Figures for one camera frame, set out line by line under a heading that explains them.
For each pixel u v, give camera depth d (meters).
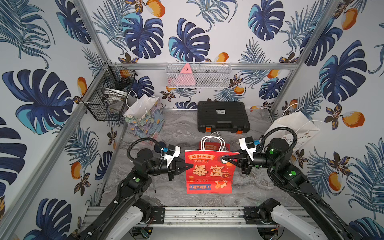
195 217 0.76
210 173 0.65
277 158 0.48
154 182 0.86
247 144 0.49
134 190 0.52
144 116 0.84
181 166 0.62
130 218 0.58
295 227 0.53
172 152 0.55
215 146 0.98
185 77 0.90
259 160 0.54
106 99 0.84
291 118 0.85
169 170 0.57
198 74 0.93
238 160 0.55
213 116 1.12
